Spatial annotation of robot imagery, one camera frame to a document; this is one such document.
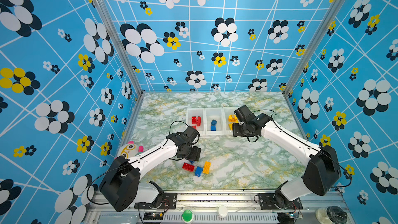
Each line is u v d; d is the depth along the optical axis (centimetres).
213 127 99
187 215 62
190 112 102
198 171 82
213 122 102
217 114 104
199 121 102
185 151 68
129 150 83
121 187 41
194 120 102
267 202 73
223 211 66
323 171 42
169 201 73
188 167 83
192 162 85
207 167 83
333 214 61
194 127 99
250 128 59
